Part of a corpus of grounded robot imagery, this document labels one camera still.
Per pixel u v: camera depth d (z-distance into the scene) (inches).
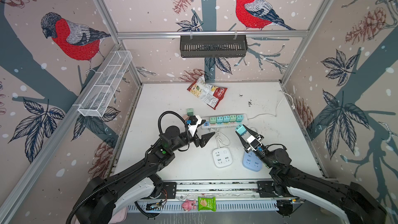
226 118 36.4
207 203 27.1
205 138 25.4
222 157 32.2
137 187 22.2
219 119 36.4
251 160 31.4
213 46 40.9
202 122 29.3
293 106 43.3
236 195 28.7
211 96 42.2
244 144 25.9
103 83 30.7
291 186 23.5
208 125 37.3
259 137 26.6
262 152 25.3
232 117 36.4
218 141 35.2
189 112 40.2
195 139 25.3
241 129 27.3
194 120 23.7
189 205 26.9
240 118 36.4
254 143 23.1
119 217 25.8
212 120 36.1
